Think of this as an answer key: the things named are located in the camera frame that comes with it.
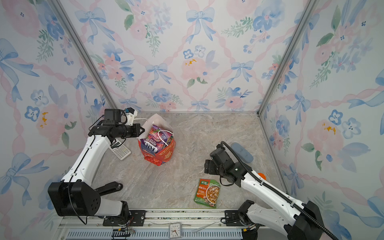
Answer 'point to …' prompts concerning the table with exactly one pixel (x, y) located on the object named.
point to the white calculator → (121, 151)
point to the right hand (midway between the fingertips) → (210, 164)
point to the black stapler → (110, 187)
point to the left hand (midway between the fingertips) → (144, 128)
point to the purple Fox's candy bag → (157, 139)
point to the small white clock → (175, 230)
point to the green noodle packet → (207, 192)
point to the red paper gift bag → (164, 154)
